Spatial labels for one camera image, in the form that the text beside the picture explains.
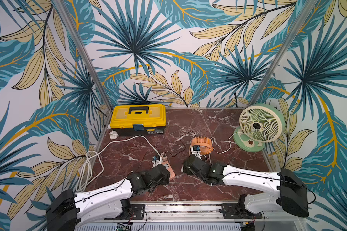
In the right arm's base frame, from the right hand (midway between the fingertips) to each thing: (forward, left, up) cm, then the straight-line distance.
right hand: (187, 163), depth 81 cm
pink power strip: (+3, +12, -7) cm, 14 cm away
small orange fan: (+10, -11, +5) cm, 16 cm away
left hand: (-6, +12, -4) cm, 14 cm away
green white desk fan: (+16, -42, +14) cm, 47 cm away
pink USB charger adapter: (+4, +13, -3) cm, 14 cm away
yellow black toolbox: (+26, +29, +8) cm, 39 cm away
